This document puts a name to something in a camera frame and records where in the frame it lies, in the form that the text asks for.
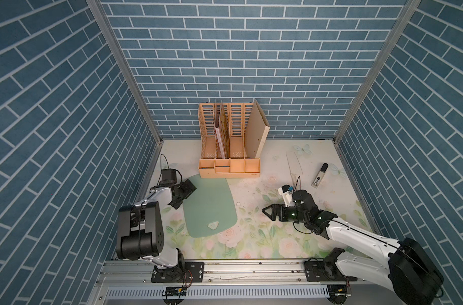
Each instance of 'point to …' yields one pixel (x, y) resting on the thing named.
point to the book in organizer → (222, 132)
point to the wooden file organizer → (212, 164)
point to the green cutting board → (210, 208)
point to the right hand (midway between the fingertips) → (270, 211)
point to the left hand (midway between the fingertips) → (193, 191)
